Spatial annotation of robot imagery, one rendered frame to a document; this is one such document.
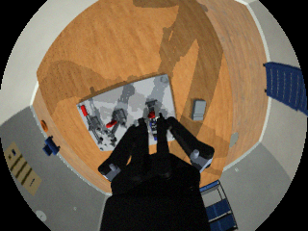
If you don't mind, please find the grey rectangular block with slot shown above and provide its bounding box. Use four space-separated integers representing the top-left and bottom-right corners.
191 99 206 120

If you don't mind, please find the grey toggle clamp with red handle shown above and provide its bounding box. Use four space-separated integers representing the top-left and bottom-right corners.
106 109 126 143
145 100 158 138
81 105 103 144

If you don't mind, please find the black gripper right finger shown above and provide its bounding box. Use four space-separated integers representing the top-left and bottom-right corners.
154 105 215 178

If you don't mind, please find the grey fixture plate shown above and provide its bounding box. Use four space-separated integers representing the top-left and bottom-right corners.
76 74 176 151

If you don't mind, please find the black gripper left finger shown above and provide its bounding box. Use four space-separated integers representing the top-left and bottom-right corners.
98 108 150 182

